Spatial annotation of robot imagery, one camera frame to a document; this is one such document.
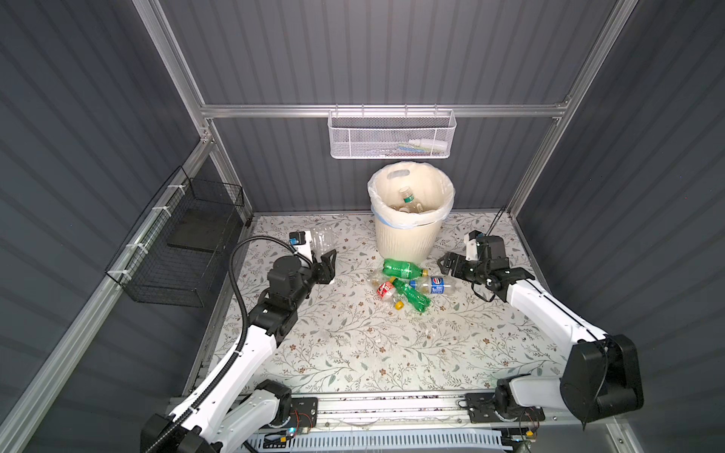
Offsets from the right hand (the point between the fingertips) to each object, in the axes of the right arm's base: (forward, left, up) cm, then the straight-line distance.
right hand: (453, 265), depth 87 cm
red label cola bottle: (-4, +21, -8) cm, 23 cm away
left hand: (-4, +37, +13) cm, 40 cm away
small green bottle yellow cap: (-8, +11, -8) cm, 16 cm away
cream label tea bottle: (+29, +13, +5) cm, 32 cm away
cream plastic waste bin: (+9, +13, +6) cm, 17 cm away
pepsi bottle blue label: (-1, +5, -9) cm, 11 cm away
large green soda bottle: (+4, +15, -9) cm, 18 cm away
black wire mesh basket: (-4, +76, +18) cm, 78 cm away
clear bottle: (-4, +38, +17) cm, 42 cm away
